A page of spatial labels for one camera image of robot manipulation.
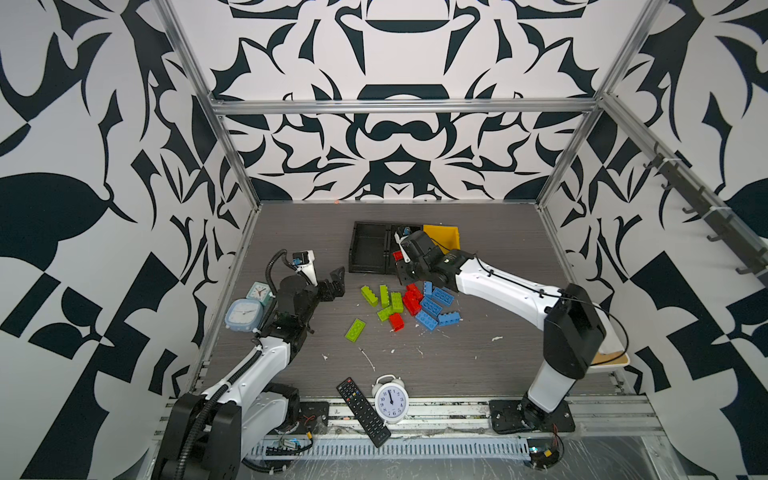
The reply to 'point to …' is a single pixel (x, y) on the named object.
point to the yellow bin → (446, 237)
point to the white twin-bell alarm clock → (391, 398)
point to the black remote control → (363, 410)
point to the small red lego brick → (397, 322)
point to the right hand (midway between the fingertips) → (400, 264)
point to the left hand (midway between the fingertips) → (328, 264)
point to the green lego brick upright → (384, 295)
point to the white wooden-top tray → (612, 353)
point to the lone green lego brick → (355, 331)
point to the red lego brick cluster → (412, 299)
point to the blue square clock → (244, 315)
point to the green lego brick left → (369, 296)
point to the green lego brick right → (397, 302)
